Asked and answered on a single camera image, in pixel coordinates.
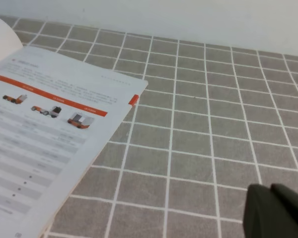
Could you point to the white logistics brochure book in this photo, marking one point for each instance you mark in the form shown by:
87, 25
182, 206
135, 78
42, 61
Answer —
56, 115

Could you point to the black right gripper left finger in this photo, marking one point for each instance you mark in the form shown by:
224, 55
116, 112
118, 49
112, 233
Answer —
264, 215

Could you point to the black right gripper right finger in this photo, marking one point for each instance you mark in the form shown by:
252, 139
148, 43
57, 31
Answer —
288, 198

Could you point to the grey checkered tablecloth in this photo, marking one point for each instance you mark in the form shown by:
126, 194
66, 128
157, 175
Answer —
212, 120

